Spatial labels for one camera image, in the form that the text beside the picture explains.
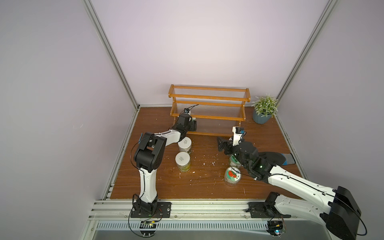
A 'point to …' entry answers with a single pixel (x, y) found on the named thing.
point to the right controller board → (276, 228)
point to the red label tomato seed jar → (232, 176)
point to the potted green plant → (265, 108)
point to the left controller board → (147, 228)
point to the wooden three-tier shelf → (218, 111)
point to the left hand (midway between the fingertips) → (193, 120)
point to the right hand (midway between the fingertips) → (225, 135)
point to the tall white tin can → (182, 159)
